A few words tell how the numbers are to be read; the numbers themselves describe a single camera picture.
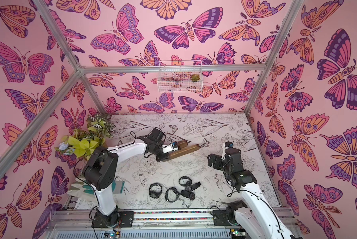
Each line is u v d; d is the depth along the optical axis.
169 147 0.83
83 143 0.75
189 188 0.81
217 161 0.71
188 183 0.83
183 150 0.90
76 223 0.74
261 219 0.44
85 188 0.83
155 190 0.83
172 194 0.81
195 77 0.92
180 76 0.95
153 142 0.73
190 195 0.79
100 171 0.49
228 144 0.71
